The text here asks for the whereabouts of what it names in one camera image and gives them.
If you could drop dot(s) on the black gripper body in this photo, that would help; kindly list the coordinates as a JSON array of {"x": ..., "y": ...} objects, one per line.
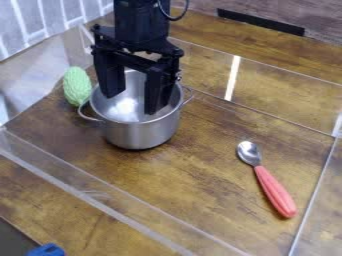
[{"x": 109, "y": 44}]

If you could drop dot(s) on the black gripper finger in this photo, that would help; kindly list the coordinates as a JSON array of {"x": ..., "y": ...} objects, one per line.
[
  {"x": 110, "y": 74},
  {"x": 162, "y": 75}
]

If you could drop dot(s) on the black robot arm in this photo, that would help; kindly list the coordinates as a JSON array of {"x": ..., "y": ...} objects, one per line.
[{"x": 141, "y": 20}]

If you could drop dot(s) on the silver metal pot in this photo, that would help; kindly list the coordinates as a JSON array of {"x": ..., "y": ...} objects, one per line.
[{"x": 128, "y": 127}]

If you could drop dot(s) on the blue object at corner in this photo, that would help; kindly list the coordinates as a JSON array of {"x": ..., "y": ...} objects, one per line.
[{"x": 47, "y": 250}]

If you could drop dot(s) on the green bumpy toy vegetable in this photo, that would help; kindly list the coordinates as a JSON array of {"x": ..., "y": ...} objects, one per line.
[{"x": 77, "y": 86}]

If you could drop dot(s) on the black strip on table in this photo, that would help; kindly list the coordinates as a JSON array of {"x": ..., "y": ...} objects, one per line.
[{"x": 261, "y": 22}]

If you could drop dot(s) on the clear acrylic enclosure walls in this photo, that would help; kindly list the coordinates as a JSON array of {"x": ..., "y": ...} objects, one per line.
[{"x": 185, "y": 199}]

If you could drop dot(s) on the red handled metal spoon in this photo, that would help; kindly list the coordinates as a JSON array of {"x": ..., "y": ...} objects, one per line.
[{"x": 276, "y": 192}]

